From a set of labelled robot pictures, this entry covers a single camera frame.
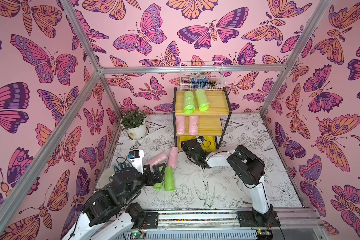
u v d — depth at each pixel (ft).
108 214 1.38
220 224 2.39
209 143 3.12
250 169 1.77
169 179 2.74
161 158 3.06
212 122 3.00
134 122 3.03
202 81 3.04
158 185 2.67
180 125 2.82
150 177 1.78
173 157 3.05
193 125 2.83
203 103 2.39
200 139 2.95
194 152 2.51
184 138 3.25
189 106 2.35
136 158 1.80
